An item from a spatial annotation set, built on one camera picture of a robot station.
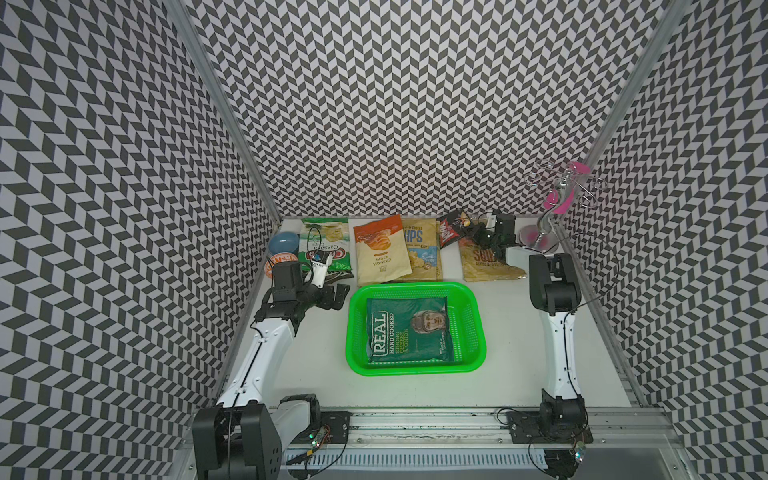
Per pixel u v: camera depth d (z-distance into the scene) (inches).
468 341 34.0
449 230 44.4
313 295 27.7
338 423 28.3
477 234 39.0
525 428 28.5
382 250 41.2
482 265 41.3
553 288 25.4
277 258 40.2
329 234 43.7
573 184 35.2
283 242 42.5
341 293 29.5
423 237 42.6
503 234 35.7
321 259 28.5
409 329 34.1
